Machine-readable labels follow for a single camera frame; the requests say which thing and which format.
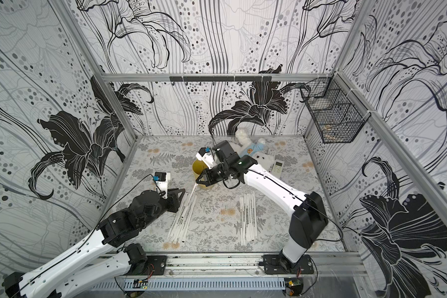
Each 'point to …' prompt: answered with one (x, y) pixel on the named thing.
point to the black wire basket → (337, 112)
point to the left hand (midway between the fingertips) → (185, 195)
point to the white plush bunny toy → (259, 150)
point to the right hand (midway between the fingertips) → (200, 179)
